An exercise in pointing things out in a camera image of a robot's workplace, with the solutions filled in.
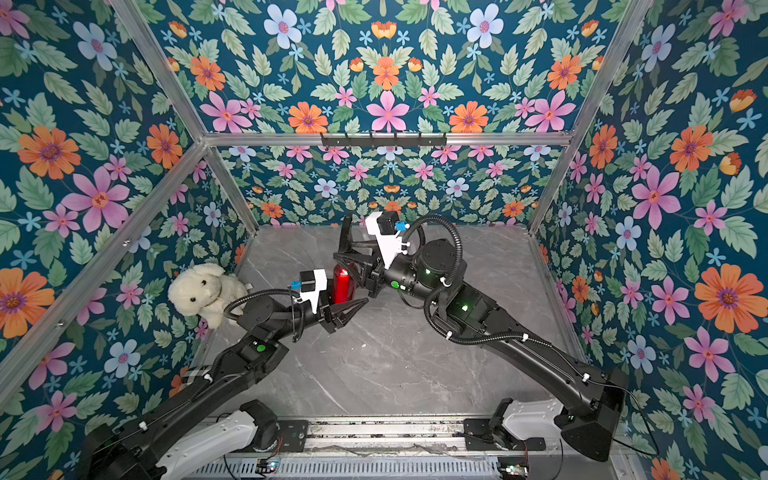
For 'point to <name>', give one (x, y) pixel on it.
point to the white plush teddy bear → (203, 290)
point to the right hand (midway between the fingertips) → (350, 240)
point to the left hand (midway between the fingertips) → (362, 293)
